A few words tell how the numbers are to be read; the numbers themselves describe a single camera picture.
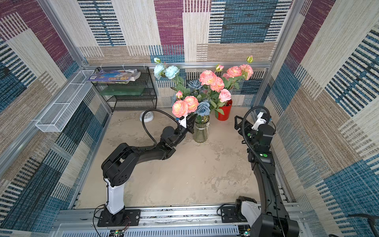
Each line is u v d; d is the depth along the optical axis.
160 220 0.73
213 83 0.64
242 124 0.62
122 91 0.98
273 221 0.38
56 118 0.70
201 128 0.90
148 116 1.14
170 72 0.71
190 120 0.76
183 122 0.71
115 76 0.84
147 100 1.05
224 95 0.64
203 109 0.73
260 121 0.66
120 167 0.51
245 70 0.70
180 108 0.64
